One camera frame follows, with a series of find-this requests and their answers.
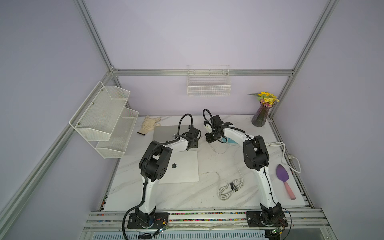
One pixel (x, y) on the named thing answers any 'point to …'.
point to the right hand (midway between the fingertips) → (208, 140)
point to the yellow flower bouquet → (266, 99)
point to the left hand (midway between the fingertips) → (190, 144)
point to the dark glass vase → (259, 118)
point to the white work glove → (148, 124)
